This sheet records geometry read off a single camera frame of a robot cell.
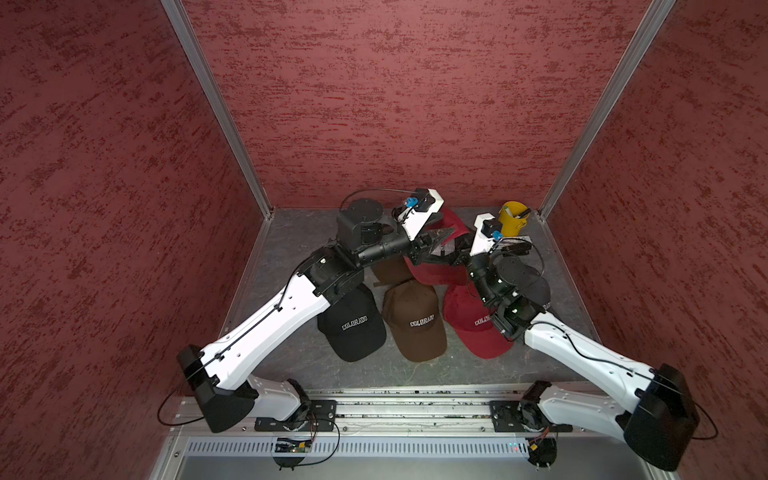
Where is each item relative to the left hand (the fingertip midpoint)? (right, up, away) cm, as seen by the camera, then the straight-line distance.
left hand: (442, 227), depth 59 cm
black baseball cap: (-21, -27, +25) cm, 43 cm away
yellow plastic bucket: (+34, +2, +49) cm, 60 cm away
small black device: (+36, -7, +50) cm, 62 cm away
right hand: (+4, 0, +12) cm, 13 cm away
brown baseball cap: (-4, -24, +28) cm, 37 cm away
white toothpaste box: (+37, -3, +52) cm, 64 cm away
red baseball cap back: (+3, -10, +17) cm, 20 cm away
